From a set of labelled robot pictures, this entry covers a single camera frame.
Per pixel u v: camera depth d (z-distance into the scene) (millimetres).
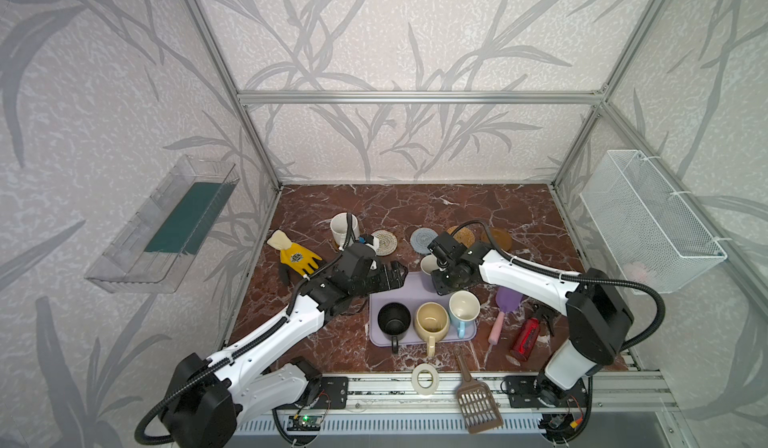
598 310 480
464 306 833
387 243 1019
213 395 385
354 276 589
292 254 971
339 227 1029
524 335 791
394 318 830
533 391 736
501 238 1056
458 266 628
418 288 930
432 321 845
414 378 756
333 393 736
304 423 713
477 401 728
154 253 629
